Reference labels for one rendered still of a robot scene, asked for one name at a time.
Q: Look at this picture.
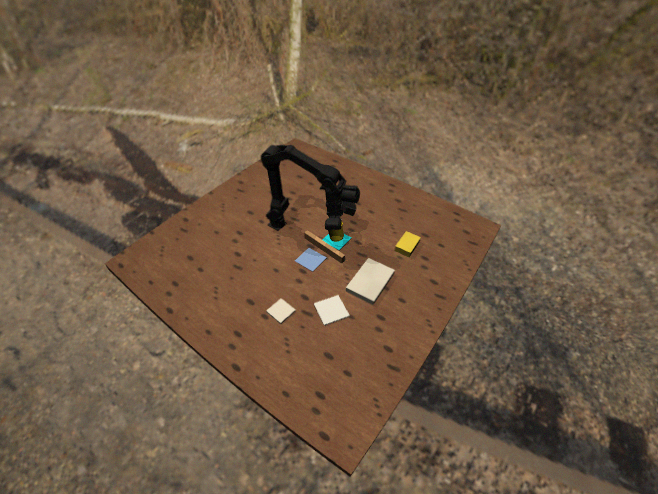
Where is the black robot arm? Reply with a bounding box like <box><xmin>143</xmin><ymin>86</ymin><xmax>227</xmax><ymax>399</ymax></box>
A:
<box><xmin>261</xmin><ymin>144</ymin><xmax>360</xmax><ymax>231</ymax></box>

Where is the yellow cup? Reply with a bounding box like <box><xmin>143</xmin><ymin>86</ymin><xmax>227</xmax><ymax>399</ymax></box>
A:
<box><xmin>328</xmin><ymin>222</ymin><xmax>344</xmax><ymax>242</ymax></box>

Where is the white flat square pad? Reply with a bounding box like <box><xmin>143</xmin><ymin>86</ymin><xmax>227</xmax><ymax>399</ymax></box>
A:
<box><xmin>314</xmin><ymin>295</ymin><xmax>350</xmax><ymax>326</ymax></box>

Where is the flat cream square pad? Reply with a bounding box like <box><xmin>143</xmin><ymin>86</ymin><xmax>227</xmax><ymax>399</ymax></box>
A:
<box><xmin>266</xmin><ymin>299</ymin><xmax>295</xmax><ymax>324</ymax></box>

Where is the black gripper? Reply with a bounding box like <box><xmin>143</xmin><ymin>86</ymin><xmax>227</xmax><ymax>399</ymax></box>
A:
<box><xmin>325</xmin><ymin>198</ymin><xmax>342</xmax><ymax>230</ymax></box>

